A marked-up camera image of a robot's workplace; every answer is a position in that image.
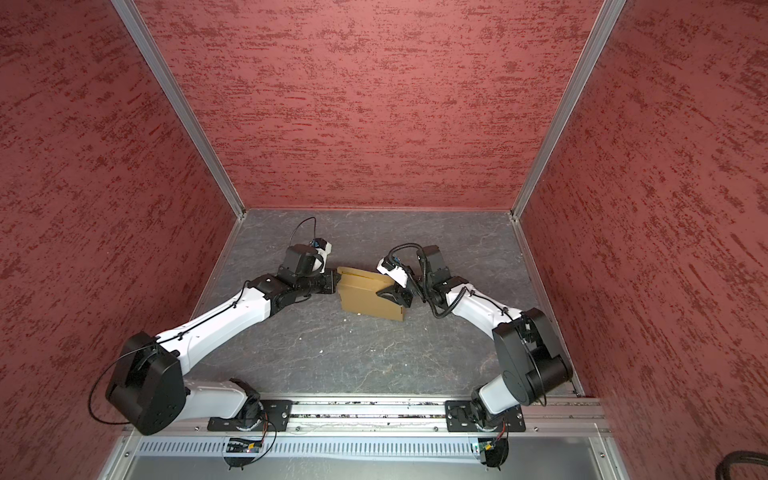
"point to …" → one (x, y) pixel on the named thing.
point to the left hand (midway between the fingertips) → (340, 283)
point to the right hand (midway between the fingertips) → (380, 292)
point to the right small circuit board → (485, 444)
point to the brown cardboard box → (358, 294)
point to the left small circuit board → (240, 445)
